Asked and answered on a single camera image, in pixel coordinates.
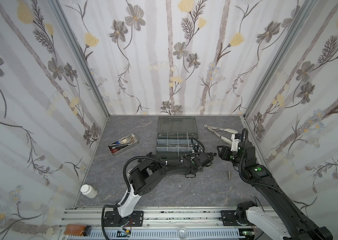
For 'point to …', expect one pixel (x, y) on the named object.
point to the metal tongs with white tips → (223, 138)
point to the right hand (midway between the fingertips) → (219, 145)
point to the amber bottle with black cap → (77, 229)
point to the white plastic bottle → (88, 191)
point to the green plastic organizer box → (174, 136)
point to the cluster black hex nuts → (211, 155)
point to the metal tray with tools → (123, 144)
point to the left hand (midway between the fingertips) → (196, 161)
